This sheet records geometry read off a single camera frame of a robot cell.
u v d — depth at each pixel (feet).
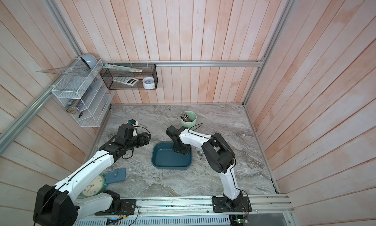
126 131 2.02
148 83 3.10
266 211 2.43
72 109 2.51
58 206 1.25
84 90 2.50
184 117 2.96
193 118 3.19
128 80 3.22
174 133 2.52
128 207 2.40
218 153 1.71
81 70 2.82
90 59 2.74
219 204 2.40
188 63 3.21
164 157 2.98
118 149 1.88
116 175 2.68
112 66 3.01
